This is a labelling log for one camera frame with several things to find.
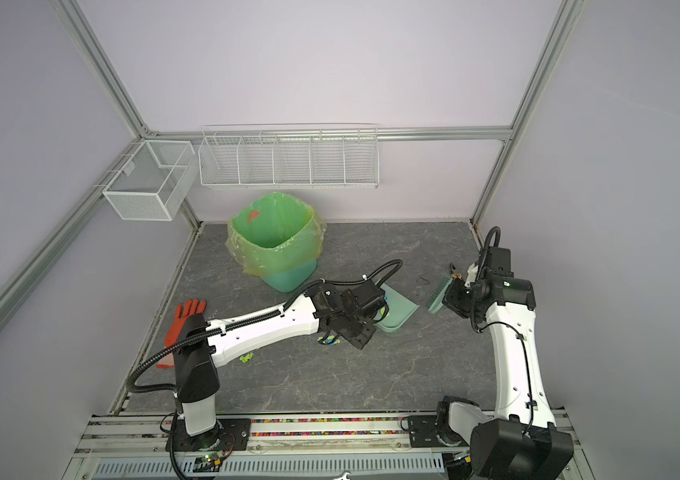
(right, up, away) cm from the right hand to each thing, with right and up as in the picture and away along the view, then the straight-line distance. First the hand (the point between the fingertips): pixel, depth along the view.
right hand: (452, 303), depth 76 cm
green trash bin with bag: (-53, +18, +33) cm, 65 cm away
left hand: (-23, -9, 0) cm, 25 cm away
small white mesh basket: (-92, +37, +24) cm, 102 cm away
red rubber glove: (-80, -11, +15) cm, 82 cm away
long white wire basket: (-46, +45, +23) cm, 69 cm away
